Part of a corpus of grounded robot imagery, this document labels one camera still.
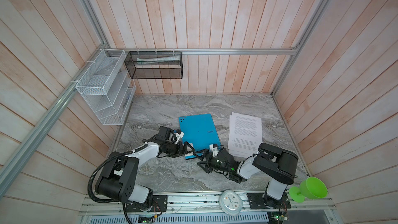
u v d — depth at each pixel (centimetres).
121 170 48
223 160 68
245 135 98
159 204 73
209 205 73
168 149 75
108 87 72
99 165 41
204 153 78
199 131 98
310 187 64
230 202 71
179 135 84
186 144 79
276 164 48
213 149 84
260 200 74
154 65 104
